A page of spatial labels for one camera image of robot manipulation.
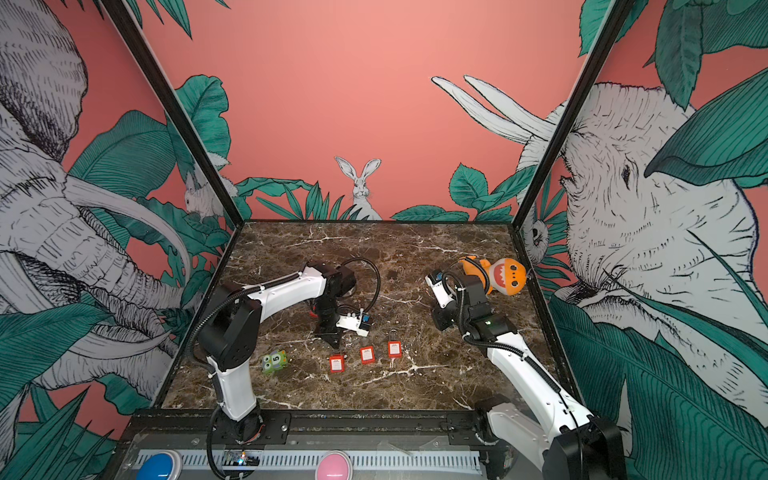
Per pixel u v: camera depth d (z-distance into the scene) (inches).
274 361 32.9
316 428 29.4
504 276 36.6
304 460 27.6
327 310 29.0
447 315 27.8
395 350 33.8
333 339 32.6
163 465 26.6
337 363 32.2
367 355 33.6
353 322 30.7
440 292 28.5
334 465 26.7
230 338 19.2
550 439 16.7
